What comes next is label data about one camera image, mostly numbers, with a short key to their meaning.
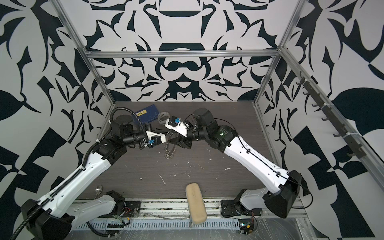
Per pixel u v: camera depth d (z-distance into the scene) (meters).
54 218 0.39
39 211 0.38
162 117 1.09
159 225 0.65
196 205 0.73
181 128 0.55
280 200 0.38
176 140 0.57
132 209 0.73
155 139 0.54
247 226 0.71
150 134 0.56
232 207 0.75
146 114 1.11
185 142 0.56
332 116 0.55
